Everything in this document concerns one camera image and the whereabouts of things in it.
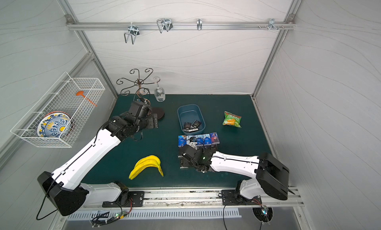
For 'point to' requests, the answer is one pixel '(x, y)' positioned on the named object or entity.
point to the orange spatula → (81, 93)
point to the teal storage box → (191, 118)
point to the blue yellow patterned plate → (56, 124)
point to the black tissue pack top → (214, 147)
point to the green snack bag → (230, 119)
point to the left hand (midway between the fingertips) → (150, 119)
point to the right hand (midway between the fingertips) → (185, 158)
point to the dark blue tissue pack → (182, 141)
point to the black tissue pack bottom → (191, 130)
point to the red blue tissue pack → (215, 139)
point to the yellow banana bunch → (148, 161)
